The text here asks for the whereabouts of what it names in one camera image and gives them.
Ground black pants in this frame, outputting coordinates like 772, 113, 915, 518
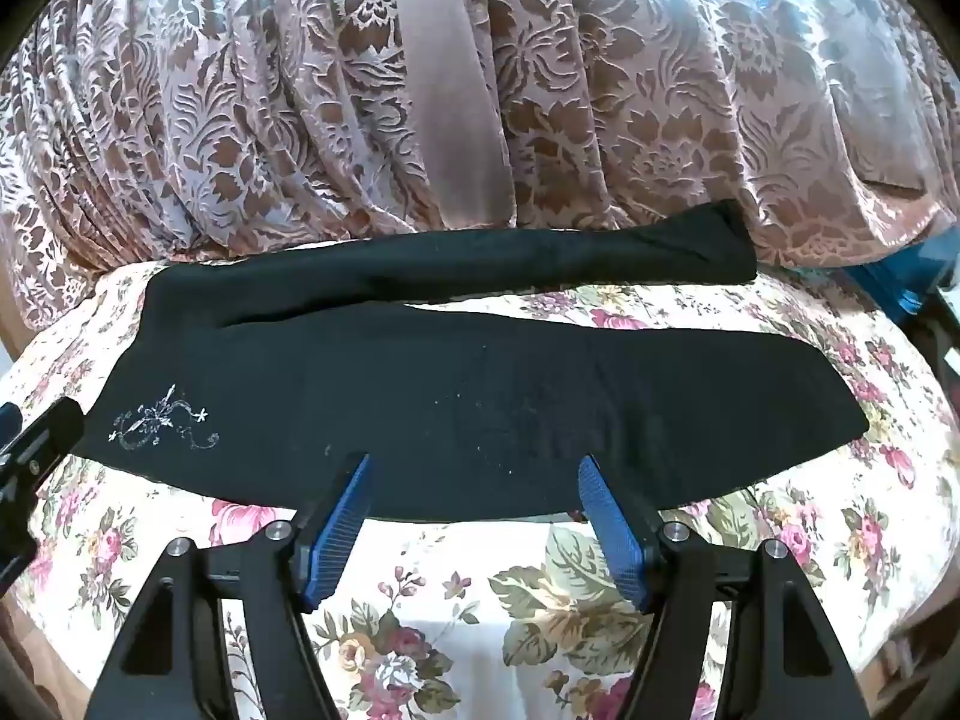
71, 199, 871, 524

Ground floral bed sheet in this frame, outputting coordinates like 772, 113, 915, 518
0, 240, 960, 720

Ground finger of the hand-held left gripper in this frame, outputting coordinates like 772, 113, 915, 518
0, 399, 85, 578

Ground blue plastic object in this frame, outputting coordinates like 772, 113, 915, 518
855, 259, 942, 323

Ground plain pink curtain strip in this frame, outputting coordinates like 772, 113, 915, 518
394, 0, 518, 230

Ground brown floral curtain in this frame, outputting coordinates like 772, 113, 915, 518
0, 0, 960, 331

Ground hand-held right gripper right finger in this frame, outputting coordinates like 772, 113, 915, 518
577, 454, 875, 720

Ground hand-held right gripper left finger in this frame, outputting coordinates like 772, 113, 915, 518
86, 452, 374, 720

